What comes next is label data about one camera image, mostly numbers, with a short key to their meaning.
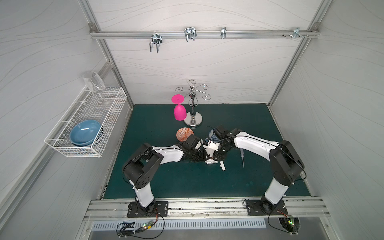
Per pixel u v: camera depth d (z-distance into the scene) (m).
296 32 0.77
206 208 0.75
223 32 0.76
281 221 0.70
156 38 0.78
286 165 0.47
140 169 0.47
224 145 0.75
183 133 1.01
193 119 1.11
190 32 0.76
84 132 0.61
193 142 0.74
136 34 0.78
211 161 0.88
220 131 0.73
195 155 0.79
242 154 0.93
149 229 0.68
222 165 0.88
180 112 0.91
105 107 0.76
